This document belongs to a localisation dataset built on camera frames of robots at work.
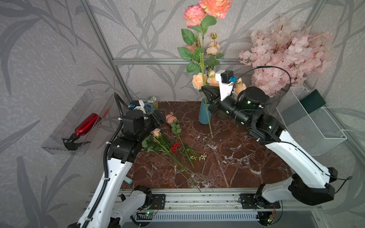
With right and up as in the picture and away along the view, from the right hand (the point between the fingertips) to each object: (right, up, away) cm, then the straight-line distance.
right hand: (203, 86), depth 52 cm
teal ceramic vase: (+5, -13, +47) cm, 49 cm away
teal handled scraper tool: (-40, -47, +27) cm, 68 cm away
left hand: (-19, -10, +14) cm, 25 cm away
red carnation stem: (-15, -32, +39) cm, 53 cm away
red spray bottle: (-55, -23, +6) cm, 60 cm away
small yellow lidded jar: (-35, +1, +60) cm, 69 cm away
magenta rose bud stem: (-29, -30, +41) cm, 58 cm away
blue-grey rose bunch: (-35, -6, +48) cm, 60 cm away
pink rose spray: (-19, -14, +50) cm, 55 cm away
